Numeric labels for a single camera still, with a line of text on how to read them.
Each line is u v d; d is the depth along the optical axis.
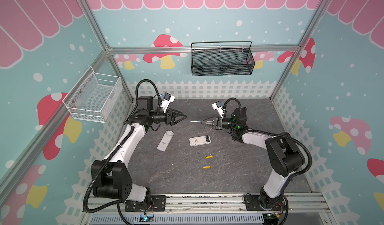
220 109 0.77
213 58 0.95
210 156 0.90
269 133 0.55
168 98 0.68
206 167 0.86
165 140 0.97
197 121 0.80
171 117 0.67
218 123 0.74
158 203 0.74
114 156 0.45
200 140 0.97
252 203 0.74
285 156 0.49
